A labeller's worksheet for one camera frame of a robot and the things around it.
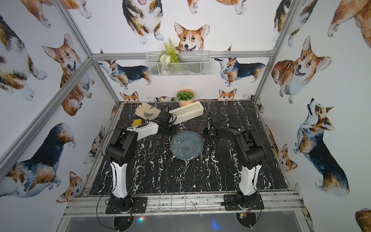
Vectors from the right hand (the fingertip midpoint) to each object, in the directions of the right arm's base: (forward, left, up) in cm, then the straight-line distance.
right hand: (203, 134), depth 98 cm
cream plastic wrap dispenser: (+16, +10, +4) cm, 20 cm away
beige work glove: (+22, +43, 0) cm, 49 cm away
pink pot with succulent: (+25, +12, +11) cm, 30 cm away
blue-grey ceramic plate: (-8, +11, +1) cm, 14 cm away
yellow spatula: (+12, +49, -1) cm, 50 cm away
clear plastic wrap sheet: (-8, +11, +1) cm, 14 cm away
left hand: (+4, +18, 0) cm, 18 cm away
